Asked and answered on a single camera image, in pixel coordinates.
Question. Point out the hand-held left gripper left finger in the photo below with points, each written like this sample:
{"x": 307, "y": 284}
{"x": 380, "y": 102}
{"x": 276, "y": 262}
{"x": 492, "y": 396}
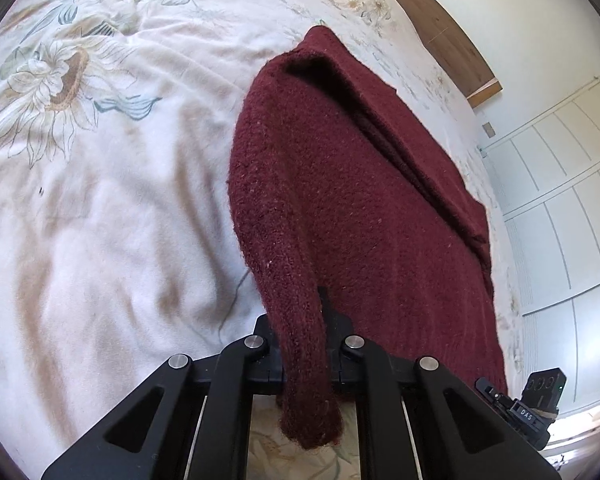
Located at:
{"x": 265, "y": 355}

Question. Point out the bed with floral duvet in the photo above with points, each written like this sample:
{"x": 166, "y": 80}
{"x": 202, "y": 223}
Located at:
{"x": 105, "y": 185}

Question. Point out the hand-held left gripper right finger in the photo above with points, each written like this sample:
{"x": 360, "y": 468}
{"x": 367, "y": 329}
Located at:
{"x": 337, "y": 350}

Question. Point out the dark red knit sweater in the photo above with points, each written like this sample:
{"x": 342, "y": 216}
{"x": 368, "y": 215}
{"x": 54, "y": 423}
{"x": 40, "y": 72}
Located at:
{"x": 360, "y": 200}

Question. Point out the wall socket panel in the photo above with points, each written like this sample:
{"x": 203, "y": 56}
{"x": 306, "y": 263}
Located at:
{"x": 489, "y": 129}

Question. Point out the white wardrobe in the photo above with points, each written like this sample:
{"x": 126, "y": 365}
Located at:
{"x": 570, "y": 200}

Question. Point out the wooden headboard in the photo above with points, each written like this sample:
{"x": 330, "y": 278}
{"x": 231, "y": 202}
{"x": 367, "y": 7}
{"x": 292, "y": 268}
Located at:
{"x": 445, "y": 25}

